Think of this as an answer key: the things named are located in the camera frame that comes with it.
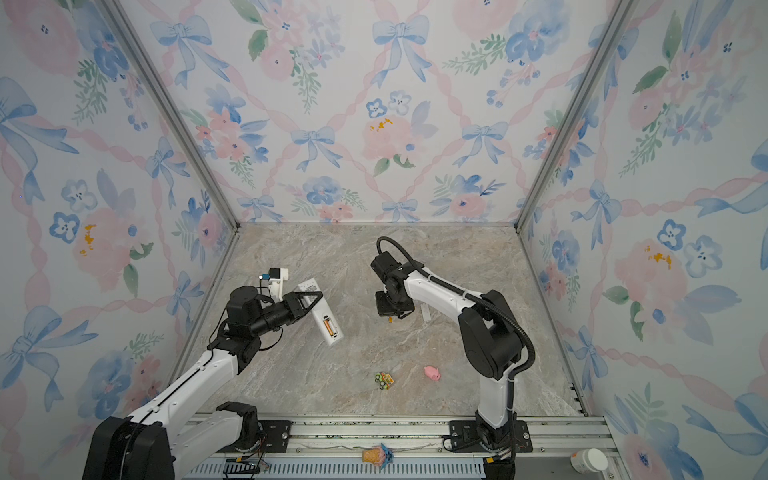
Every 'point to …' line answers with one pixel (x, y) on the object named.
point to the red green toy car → (384, 379)
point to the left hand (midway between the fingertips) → (321, 294)
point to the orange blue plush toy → (378, 455)
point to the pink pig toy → (432, 372)
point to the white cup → (588, 461)
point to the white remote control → (321, 312)
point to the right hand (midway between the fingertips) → (386, 309)
